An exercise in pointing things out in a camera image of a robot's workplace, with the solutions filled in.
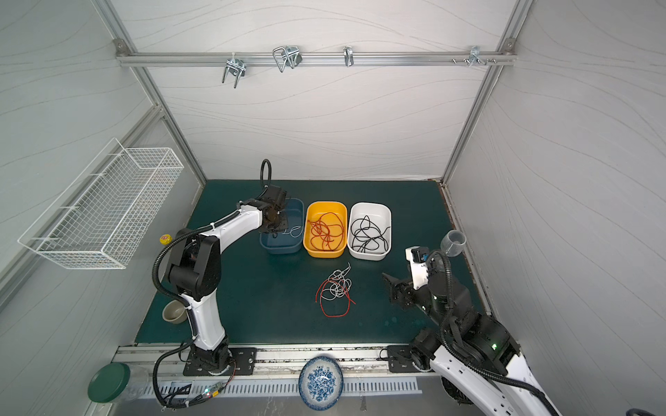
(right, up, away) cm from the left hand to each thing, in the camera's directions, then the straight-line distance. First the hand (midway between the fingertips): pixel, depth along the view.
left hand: (277, 225), depth 97 cm
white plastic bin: (+40, +4, +9) cm, 41 cm away
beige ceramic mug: (-29, -27, -16) cm, 42 cm away
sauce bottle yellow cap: (-30, -3, -18) cm, 35 cm away
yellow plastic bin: (+13, +5, +7) cm, 16 cm away
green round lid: (-32, -35, -35) cm, 59 cm away
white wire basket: (-41, +3, -30) cm, 50 cm away
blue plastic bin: (+5, -6, +1) cm, 8 cm away
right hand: (+39, -9, -30) cm, 50 cm away
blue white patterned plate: (+19, -41, -27) cm, 53 cm away
